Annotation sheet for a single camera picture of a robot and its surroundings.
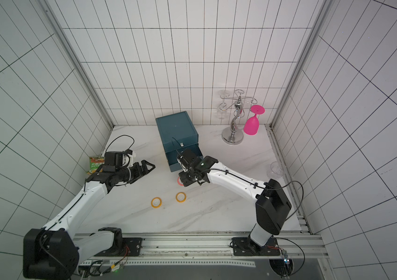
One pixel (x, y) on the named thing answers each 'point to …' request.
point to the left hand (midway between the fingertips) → (148, 172)
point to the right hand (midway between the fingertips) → (180, 179)
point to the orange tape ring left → (156, 202)
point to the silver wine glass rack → (233, 135)
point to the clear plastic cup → (277, 170)
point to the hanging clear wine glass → (222, 111)
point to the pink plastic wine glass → (251, 124)
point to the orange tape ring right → (181, 197)
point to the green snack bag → (94, 164)
